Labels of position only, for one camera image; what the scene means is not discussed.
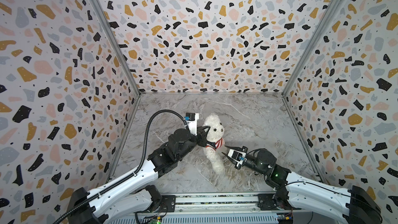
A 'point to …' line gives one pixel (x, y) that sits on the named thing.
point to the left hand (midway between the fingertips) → (212, 125)
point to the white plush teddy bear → (216, 132)
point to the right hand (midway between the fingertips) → (226, 146)
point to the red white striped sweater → (215, 145)
